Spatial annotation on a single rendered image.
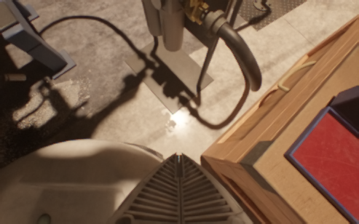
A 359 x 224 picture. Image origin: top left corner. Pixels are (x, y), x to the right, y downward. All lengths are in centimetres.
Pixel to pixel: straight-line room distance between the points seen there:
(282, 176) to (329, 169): 7
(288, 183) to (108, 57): 91
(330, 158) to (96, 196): 47
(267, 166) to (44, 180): 43
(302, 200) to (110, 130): 70
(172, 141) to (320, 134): 53
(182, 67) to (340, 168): 69
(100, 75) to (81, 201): 63
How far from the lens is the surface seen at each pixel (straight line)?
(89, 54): 99
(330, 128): 31
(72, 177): 39
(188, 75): 78
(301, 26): 132
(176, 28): 48
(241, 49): 34
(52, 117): 93
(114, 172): 35
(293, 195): 27
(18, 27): 89
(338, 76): 37
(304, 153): 27
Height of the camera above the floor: 67
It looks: 75 degrees down
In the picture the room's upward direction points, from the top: 5 degrees clockwise
